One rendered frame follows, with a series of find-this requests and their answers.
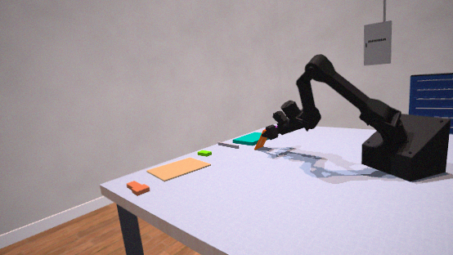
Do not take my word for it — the light orange flat rectangular sheet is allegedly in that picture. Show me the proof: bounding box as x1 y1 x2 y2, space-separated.
146 158 211 181

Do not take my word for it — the teal flat square slab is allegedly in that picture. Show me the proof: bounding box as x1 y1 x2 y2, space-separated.
232 132 262 145

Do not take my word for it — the green flat block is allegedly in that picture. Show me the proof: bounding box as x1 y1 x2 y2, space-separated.
197 150 212 156

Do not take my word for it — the orange plate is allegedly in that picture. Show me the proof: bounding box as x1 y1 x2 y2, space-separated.
254 129 267 150

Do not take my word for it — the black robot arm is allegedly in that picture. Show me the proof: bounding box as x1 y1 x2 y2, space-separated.
272 54 409 146

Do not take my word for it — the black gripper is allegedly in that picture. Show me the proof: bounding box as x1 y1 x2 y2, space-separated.
262 119 294 140

